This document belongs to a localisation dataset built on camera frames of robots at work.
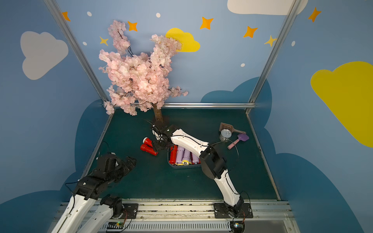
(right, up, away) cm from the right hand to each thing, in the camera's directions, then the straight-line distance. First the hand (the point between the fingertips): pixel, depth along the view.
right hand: (159, 146), depth 89 cm
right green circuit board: (+44, -39, -15) cm, 61 cm away
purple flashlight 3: (+22, -8, -3) cm, 24 cm away
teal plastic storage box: (+13, -13, -1) cm, 18 cm away
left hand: (-12, -7, -12) cm, 18 cm away
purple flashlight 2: (+16, -8, -4) cm, 19 cm away
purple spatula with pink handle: (+57, +4, +16) cm, 59 cm away
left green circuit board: (-20, -38, -16) cm, 46 cm away
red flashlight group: (+9, -6, -1) cm, 10 cm away
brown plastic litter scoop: (+46, +12, +22) cm, 52 cm away
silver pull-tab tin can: (+44, +6, +11) cm, 46 cm away
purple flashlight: (+13, -5, 0) cm, 14 cm away
